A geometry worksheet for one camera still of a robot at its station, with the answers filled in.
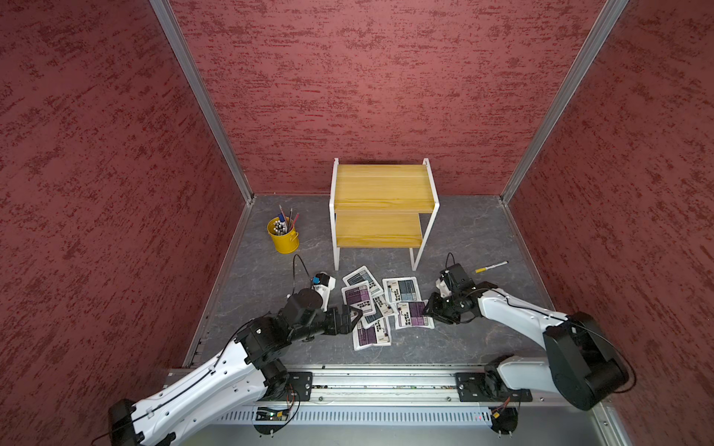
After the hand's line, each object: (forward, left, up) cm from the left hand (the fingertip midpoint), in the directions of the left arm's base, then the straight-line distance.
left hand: (348, 320), depth 73 cm
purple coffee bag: (+7, -19, -13) cm, 24 cm away
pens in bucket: (+36, +25, -4) cm, 45 cm away
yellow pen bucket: (+31, +25, -9) cm, 41 cm away
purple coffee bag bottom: (0, -8, -12) cm, 15 cm away
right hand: (+5, -24, -13) cm, 28 cm away
